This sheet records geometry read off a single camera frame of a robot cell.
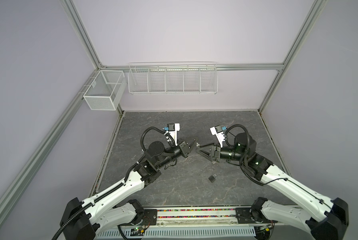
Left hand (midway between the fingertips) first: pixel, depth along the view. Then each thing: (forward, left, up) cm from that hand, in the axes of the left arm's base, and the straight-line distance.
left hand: (199, 141), depth 63 cm
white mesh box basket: (+52, +58, -11) cm, 79 cm away
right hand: (-3, +1, -3) cm, 5 cm away
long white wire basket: (+53, +11, -4) cm, 54 cm away
